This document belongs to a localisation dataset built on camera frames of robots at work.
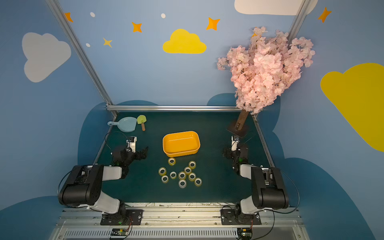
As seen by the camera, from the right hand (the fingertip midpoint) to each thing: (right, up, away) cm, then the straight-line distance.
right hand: (233, 144), depth 96 cm
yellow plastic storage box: (-35, 0, +6) cm, 35 cm away
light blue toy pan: (-80, +14, +19) cm, 83 cm away
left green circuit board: (-62, -40, -24) cm, 78 cm away
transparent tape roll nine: (-33, -21, -10) cm, 40 cm away
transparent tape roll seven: (-39, -17, -7) cm, 43 cm away
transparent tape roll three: (-27, -12, -3) cm, 30 cm away
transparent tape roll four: (-30, -15, -5) cm, 34 cm away
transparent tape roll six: (-46, -16, -5) cm, 49 cm away
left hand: (-61, +1, -1) cm, 61 cm away
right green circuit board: (-1, -42, -23) cm, 47 cm away
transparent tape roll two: (-27, -18, -7) cm, 34 cm away
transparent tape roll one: (-24, -21, -10) cm, 33 cm away
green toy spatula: (-69, +18, +23) cm, 75 cm away
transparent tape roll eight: (-43, -19, -9) cm, 48 cm away
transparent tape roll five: (-40, -10, -2) cm, 42 cm away
